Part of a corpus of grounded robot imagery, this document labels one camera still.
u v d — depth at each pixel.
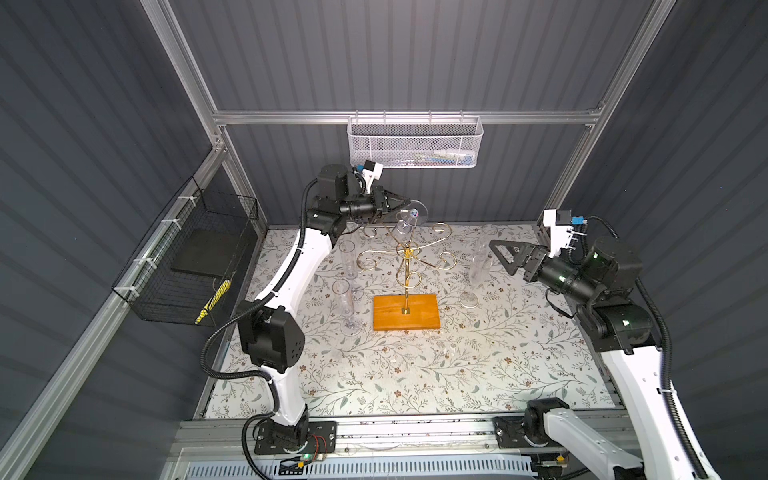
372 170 0.70
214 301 0.68
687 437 0.37
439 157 0.91
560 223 0.53
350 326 0.93
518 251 0.52
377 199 0.65
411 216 0.73
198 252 0.74
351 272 1.08
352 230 0.69
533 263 0.52
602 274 0.44
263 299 0.48
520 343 0.89
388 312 0.94
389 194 0.70
